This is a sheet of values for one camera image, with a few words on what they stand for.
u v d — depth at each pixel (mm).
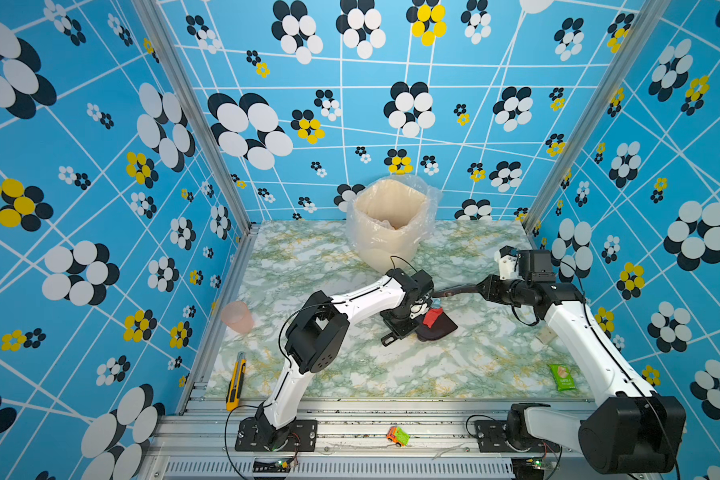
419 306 798
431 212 887
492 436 731
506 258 737
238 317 940
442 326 926
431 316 935
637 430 386
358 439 752
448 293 883
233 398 788
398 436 720
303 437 736
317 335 516
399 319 765
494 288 716
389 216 1068
